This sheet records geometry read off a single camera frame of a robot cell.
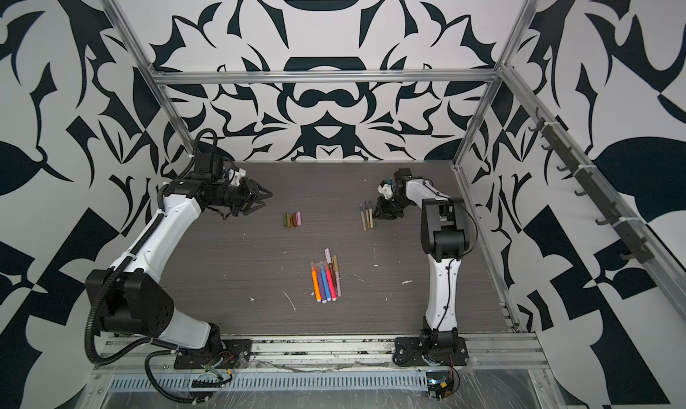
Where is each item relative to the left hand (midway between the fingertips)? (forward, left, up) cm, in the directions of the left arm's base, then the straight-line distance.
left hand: (269, 192), depth 80 cm
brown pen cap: (+6, -3, -24) cm, 25 cm away
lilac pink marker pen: (+10, -33, -23) cm, 41 cm away
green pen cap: (+6, 0, -24) cm, 24 cm away
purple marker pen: (-19, -14, -24) cm, 33 cm away
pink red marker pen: (-22, -18, -24) cm, 37 cm away
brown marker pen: (+10, -31, -24) cm, 41 cm away
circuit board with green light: (-46, -46, -25) cm, 69 cm away
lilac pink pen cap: (+6, -5, -24) cm, 25 cm away
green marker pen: (+3, -33, -24) cm, 41 cm away
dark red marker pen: (-18, -18, -23) cm, 35 cm away
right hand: (+7, -35, -22) cm, 42 cm away
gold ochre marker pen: (+4, -30, -24) cm, 38 cm away
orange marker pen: (-18, -12, -24) cm, 32 cm away
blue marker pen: (-20, -16, -23) cm, 34 cm away
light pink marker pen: (-11, -16, -24) cm, 31 cm away
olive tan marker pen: (-13, -19, -23) cm, 32 cm away
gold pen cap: (+5, -1, -24) cm, 24 cm away
